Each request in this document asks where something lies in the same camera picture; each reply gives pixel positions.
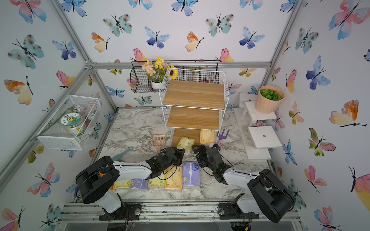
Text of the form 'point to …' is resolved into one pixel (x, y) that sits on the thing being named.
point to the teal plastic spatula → (119, 156)
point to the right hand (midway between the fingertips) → (193, 149)
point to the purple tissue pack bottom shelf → (191, 173)
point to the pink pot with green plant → (269, 99)
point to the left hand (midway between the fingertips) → (189, 147)
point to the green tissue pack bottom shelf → (186, 143)
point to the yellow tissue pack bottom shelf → (207, 136)
